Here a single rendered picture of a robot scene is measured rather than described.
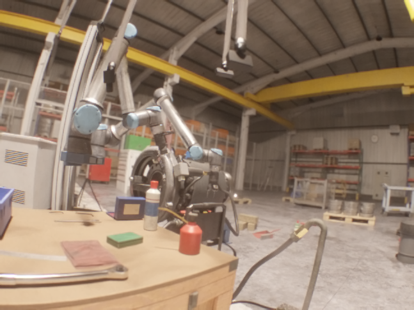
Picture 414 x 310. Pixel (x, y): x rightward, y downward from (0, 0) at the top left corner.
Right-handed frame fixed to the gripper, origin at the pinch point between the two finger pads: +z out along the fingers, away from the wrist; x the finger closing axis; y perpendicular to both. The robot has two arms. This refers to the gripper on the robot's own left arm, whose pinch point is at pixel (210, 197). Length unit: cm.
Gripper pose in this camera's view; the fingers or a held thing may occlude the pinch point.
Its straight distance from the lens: 172.4
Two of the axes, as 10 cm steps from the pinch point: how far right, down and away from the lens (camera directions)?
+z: -1.1, 9.9, -0.9
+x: 9.4, 1.3, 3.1
